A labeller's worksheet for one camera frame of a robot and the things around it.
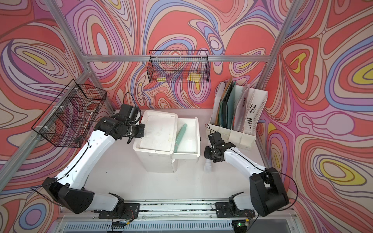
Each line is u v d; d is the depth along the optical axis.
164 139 0.74
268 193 0.42
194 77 0.91
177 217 0.73
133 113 0.57
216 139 0.69
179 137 0.80
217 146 0.66
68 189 0.39
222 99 0.83
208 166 0.81
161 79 0.82
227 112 0.88
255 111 1.09
